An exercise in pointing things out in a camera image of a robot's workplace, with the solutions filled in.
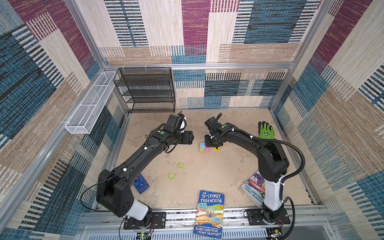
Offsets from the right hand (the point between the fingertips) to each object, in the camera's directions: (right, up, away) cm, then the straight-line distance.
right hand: (209, 145), depth 92 cm
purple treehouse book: (+23, -21, -11) cm, 33 cm away
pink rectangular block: (-1, -3, +4) cm, 5 cm away
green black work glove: (+40, +8, +13) cm, 43 cm away
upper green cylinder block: (-17, -12, -1) cm, 21 cm away
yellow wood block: (+2, 0, -11) cm, 11 cm away
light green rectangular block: (-5, -3, +3) cm, 7 cm away
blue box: (-37, -19, -12) cm, 44 cm away
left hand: (-12, +7, -11) cm, 18 cm away
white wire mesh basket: (-61, +17, -19) cm, 66 cm away
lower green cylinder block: (-23, -17, -5) cm, 28 cm away
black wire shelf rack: (-42, +38, +17) cm, 59 cm away
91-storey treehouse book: (-2, -31, -20) cm, 38 cm away
